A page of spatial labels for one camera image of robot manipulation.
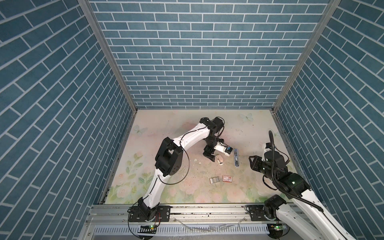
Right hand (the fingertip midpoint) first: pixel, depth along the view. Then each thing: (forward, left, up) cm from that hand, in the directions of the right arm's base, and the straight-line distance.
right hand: (249, 157), depth 77 cm
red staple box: (-7, +10, -15) cm, 19 cm away
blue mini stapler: (+8, +4, -14) cm, 17 cm away
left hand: (+7, +16, -8) cm, 19 cm away
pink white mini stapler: (+4, +14, -12) cm, 19 cm away
